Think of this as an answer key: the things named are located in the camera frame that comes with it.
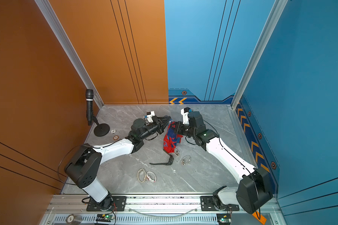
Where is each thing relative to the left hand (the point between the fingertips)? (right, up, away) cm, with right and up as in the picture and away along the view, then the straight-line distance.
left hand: (172, 116), depth 76 cm
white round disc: (-44, -11, +27) cm, 53 cm away
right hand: (0, -5, +1) cm, 6 cm away
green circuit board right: (+27, -53, -5) cm, 59 cm away
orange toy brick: (+45, -51, -8) cm, 69 cm away
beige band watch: (-18, -35, +7) cm, 40 cm away
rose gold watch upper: (+3, -23, +15) cm, 28 cm away
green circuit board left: (-34, -52, -6) cm, 63 cm away
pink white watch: (-12, -35, +4) cm, 38 cm away
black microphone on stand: (-53, -10, +26) cm, 60 cm away
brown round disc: (-40, -15, +23) cm, 49 cm away
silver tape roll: (-46, -48, -12) cm, 67 cm away
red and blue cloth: (0, -13, +1) cm, 13 cm away
